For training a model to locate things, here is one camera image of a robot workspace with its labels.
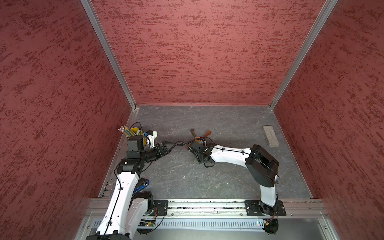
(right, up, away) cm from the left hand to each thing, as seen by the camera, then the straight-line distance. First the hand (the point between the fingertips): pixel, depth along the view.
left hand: (170, 150), depth 75 cm
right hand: (+17, -9, +16) cm, 25 cm away
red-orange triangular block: (+22, +6, +28) cm, 36 cm away
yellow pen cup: (-24, +9, +17) cm, 31 cm away
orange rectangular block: (+15, +4, +25) cm, 30 cm away
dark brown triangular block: (+11, +7, +28) cm, 31 cm away
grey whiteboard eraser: (+65, +4, +25) cm, 70 cm away
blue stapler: (-16, -18, +2) cm, 24 cm away
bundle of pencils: (-28, +8, +12) cm, 31 cm away
